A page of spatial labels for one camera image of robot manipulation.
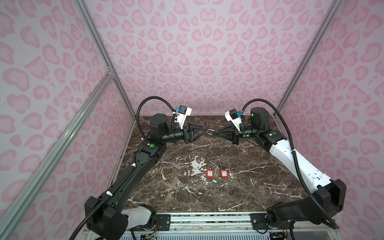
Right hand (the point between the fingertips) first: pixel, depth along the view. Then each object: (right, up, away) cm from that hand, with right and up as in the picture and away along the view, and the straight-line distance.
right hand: (219, 132), depth 67 cm
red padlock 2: (+6, -24, +21) cm, 33 cm away
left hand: (-7, +2, -4) cm, 8 cm away
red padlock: (-2, -25, +21) cm, 33 cm away
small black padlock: (-4, 0, -2) cm, 4 cm away
